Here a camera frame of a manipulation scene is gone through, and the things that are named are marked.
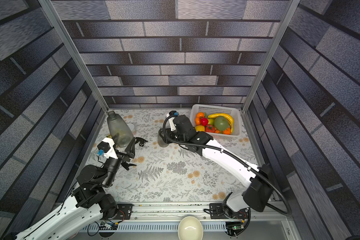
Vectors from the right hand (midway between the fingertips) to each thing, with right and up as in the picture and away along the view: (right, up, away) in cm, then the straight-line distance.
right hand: (160, 132), depth 74 cm
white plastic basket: (+33, +15, +37) cm, 52 cm away
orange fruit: (+24, +11, +35) cm, 44 cm away
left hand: (-13, -1, -11) cm, 17 cm away
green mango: (+37, +5, +22) cm, 43 cm away
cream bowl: (+15, -45, -5) cm, 48 cm away
